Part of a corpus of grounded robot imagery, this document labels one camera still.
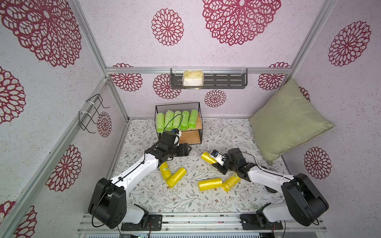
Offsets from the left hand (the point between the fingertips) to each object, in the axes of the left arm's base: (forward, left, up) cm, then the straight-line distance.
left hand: (186, 149), depth 84 cm
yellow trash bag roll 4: (-2, -12, -6) cm, 13 cm away
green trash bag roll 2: (+18, +1, +5) cm, 19 cm away
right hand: (-2, -17, -9) cm, 19 cm away
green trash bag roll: (+16, +16, +5) cm, 23 cm away
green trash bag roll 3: (+18, -4, +5) cm, 19 cm away
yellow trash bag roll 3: (-15, -25, -11) cm, 31 cm away
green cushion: (+12, -56, +11) cm, 58 cm away
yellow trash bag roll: (-8, +13, -11) cm, 19 cm away
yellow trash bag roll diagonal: (-12, +6, -12) cm, 18 cm away
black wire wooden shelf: (+21, -3, -16) cm, 27 cm away
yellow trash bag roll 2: (-16, -12, -10) cm, 23 cm away
